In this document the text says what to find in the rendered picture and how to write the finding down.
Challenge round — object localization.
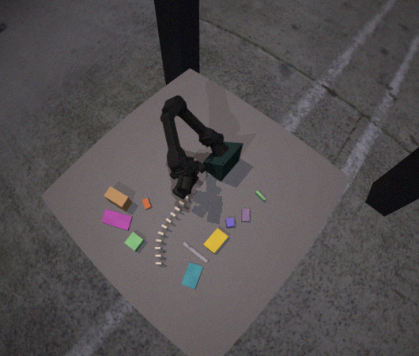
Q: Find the orange rectangular block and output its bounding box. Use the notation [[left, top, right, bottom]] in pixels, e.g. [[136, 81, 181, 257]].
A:
[[142, 198, 152, 210]]

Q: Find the purple flat block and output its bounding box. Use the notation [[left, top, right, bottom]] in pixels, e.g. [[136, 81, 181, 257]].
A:
[[101, 209, 133, 230], [241, 208, 250, 222]]

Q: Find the green rectangular block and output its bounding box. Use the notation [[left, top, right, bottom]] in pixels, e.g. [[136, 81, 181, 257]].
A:
[[255, 191, 265, 202], [125, 232, 144, 252]]

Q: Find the yellow rectangular block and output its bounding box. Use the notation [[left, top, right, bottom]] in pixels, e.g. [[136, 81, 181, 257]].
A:
[[203, 228, 228, 254]]

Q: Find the small blue cube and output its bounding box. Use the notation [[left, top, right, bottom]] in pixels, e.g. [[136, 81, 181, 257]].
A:
[[225, 218, 234, 228]]

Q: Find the teal flat block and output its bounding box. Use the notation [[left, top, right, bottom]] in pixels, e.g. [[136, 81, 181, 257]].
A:
[[182, 262, 202, 289]]

